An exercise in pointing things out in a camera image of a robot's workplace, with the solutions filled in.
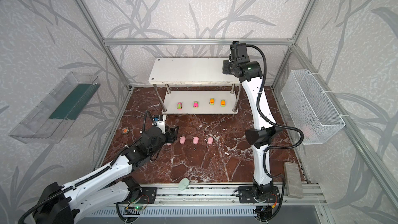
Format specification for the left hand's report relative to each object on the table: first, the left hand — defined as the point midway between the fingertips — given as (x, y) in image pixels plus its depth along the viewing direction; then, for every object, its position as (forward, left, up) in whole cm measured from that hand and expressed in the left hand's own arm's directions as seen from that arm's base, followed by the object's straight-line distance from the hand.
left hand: (177, 123), depth 80 cm
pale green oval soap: (-26, -5, -14) cm, 30 cm away
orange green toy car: (+22, -19, -9) cm, 30 cm away
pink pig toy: (-2, -1, -15) cm, 16 cm away
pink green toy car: (+19, -8, -9) cm, 23 cm away
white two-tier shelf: (+45, -4, -20) cm, 50 cm away
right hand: (+25, -27, +22) cm, 42 cm away
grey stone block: (-27, -59, -13) cm, 66 cm away
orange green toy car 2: (+20, -26, -9) cm, 34 cm away
